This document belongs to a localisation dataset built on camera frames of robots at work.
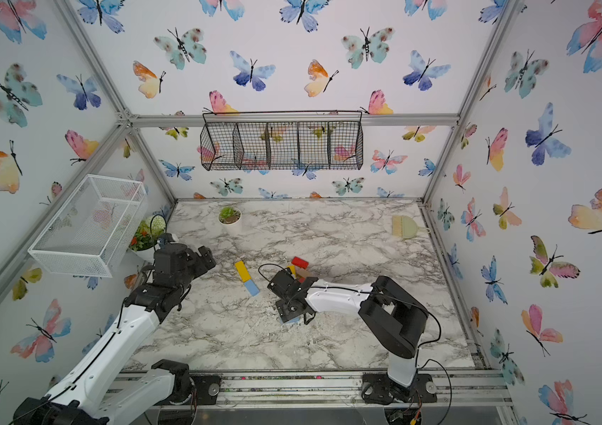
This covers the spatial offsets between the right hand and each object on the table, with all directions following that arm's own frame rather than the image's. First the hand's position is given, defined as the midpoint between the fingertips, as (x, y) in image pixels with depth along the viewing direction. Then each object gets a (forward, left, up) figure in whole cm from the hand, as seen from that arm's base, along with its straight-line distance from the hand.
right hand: (296, 303), depth 88 cm
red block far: (+17, 0, -2) cm, 17 cm away
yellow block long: (+12, +21, -2) cm, 24 cm away
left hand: (+7, +29, +17) cm, 34 cm away
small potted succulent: (+30, +28, +8) cm, 42 cm away
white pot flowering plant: (+14, +53, +12) cm, 56 cm away
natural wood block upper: (+13, -1, -2) cm, 13 cm away
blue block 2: (-5, 0, -1) cm, 6 cm away
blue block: (+6, +16, -2) cm, 17 cm away
